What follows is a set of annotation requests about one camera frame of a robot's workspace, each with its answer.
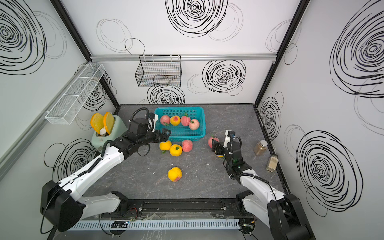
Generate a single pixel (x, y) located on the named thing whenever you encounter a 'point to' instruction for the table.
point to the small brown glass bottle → (260, 147)
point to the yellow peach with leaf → (175, 150)
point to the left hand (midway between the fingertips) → (164, 131)
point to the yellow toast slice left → (97, 122)
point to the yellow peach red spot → (175, 120)
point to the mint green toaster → (98, 141)
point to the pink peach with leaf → (185, 120)
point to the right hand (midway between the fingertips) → (219, 140)
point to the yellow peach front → (174, 174)
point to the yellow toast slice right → (109, 121)
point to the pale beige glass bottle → (272, 163)
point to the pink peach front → (194, 124)
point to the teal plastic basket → (180, 132)
